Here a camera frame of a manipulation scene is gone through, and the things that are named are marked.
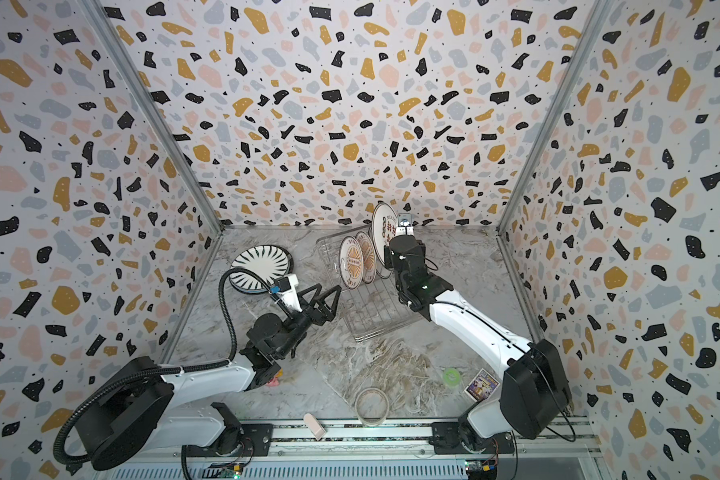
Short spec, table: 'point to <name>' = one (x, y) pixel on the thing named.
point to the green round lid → (451, 376)
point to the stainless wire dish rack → (371, 309)
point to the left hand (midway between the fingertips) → (331, 284)
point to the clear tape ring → (372, 406)
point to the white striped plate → (270, 262)
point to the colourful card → (481, 386)
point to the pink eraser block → (318, 431)
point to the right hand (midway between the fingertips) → (397, 231)
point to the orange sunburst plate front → (351, 262)
